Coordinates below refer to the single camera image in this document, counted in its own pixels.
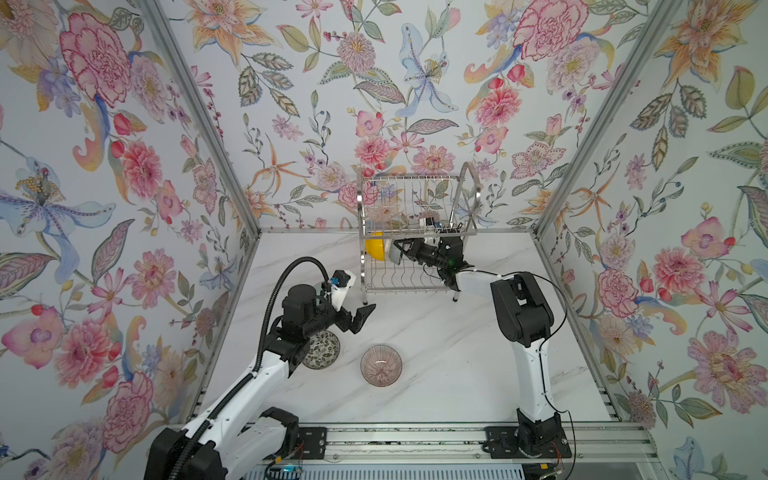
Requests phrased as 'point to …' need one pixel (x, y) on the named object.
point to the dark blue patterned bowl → (394, 252)
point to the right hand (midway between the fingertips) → (394, 242)
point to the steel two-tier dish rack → (391, 208)
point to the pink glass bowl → (381, 365)
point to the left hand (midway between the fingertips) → (364, 297)
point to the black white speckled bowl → (323, 352)
